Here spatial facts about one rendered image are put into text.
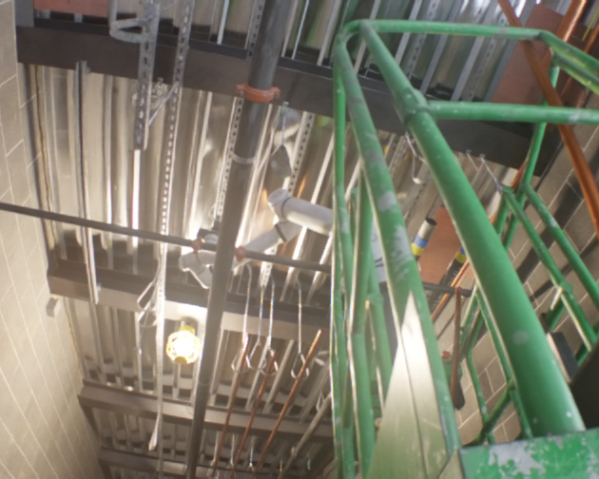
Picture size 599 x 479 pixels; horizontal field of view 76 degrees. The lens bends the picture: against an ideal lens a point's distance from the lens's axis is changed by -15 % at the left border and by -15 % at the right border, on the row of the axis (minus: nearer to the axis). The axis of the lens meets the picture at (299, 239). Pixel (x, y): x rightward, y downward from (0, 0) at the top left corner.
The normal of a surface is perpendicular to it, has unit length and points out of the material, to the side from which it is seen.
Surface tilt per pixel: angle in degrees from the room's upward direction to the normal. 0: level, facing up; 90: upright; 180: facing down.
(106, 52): 180
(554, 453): 90
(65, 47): 180
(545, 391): 90
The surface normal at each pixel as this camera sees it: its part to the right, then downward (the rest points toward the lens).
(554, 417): -0.49, -0.67
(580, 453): -0.04, -0.77
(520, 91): 0.00, 0.64
